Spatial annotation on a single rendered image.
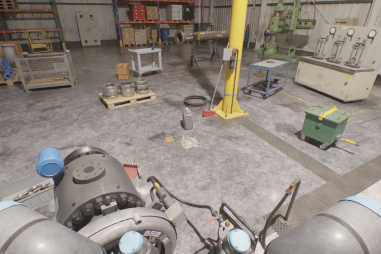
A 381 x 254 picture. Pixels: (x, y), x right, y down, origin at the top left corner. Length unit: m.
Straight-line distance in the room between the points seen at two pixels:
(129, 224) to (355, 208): 0.97
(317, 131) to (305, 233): 3.46
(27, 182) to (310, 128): 4.14
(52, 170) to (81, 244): 1.28
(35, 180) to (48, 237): 2.83
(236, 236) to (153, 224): 0.49
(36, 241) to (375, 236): 0.59
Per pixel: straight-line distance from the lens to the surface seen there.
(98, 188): 1.53
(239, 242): 1.00
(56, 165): 1.72
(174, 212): 1.39
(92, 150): 2.07
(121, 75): 7.42
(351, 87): 6.34
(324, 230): 0.48
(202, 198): 2.58
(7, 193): 3.32
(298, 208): 2.77
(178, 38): 7.96
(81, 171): 1.66
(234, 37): 4.21
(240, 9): 4.20
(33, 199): 2.94
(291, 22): 11.52
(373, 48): 6.80
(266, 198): 2.73
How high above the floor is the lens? 1.89
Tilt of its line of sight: 28 degrees down
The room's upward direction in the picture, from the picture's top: 1 degrees clockwise
